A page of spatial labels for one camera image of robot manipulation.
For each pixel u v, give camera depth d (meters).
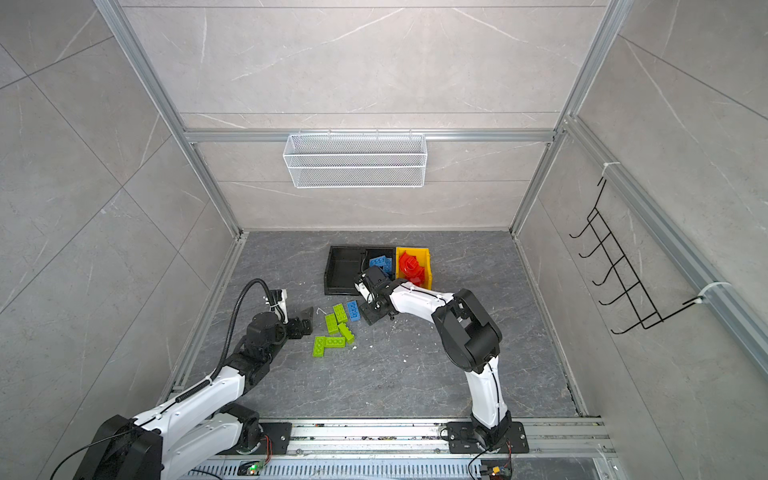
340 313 0.95
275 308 0.73
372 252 1.08
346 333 0.89
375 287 0.76
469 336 0.51
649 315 0.58
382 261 1.07
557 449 0.74
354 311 0.96
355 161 1.00
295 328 0.76
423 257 1.05
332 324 0.92
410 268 1.01
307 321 0.78
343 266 1.10
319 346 0.88
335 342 0.90
